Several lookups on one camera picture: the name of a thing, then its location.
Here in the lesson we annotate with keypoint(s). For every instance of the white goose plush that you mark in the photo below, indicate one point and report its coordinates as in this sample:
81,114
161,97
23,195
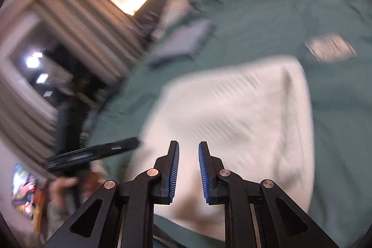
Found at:
172,12

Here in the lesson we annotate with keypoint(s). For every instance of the person's left forearm sleeve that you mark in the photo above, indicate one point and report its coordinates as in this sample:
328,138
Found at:
56,218

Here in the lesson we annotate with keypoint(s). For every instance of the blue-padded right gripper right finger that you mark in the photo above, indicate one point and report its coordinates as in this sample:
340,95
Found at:
210,167

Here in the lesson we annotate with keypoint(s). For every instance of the beige curtain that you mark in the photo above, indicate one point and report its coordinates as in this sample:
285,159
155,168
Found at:
69,48

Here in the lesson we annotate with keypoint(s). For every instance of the black jacket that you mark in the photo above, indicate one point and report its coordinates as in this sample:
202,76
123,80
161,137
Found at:
81,108

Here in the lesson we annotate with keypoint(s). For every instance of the wall television screen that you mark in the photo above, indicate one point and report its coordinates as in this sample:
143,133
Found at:
24,186

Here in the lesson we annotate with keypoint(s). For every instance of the green duvet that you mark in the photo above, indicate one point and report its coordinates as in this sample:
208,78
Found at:
331,39

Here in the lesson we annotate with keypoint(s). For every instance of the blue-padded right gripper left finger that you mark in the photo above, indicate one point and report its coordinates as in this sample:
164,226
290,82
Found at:
167,166

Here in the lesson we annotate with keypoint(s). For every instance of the cream knit pants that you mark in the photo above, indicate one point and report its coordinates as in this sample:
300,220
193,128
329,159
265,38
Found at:
256,117

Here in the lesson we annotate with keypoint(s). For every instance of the folded grey-blue towel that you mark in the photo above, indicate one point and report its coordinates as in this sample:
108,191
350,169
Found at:
185,41

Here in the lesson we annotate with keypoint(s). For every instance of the person's left hand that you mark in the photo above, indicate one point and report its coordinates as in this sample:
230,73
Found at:
58,188

